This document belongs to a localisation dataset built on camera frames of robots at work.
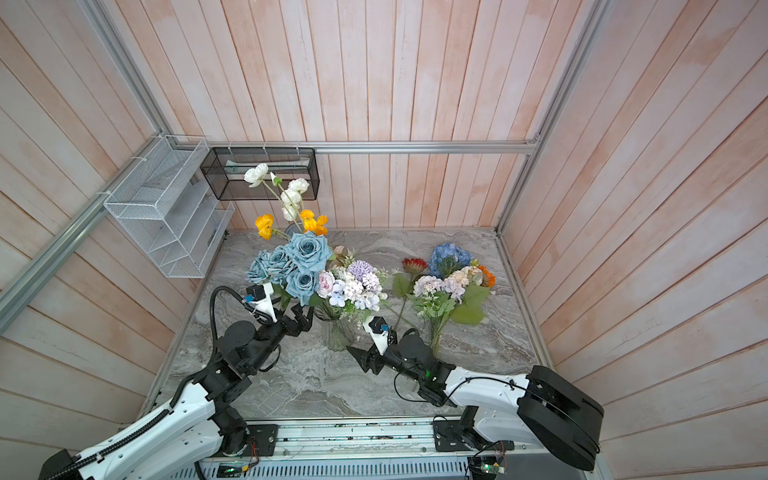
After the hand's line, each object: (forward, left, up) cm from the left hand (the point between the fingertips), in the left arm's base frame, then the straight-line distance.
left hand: (304, 301), depth 74 cm
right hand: (-6, -13, -9) cm, 17 cm away
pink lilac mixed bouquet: (-3, -13, +11) cm, 17 cm away
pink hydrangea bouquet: (+9, -43, -11) cm, 46 cm away
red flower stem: (+21, -27, -22) cm, 40 cm away
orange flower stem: (+18, -56, -16) cm, 61 cm away
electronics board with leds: (-33, -45, -23) cm, 60 cm away
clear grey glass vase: (+1, -7, -17) cm, 18 cm away
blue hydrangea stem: (+26, -42, -15) cm, 52 cm away
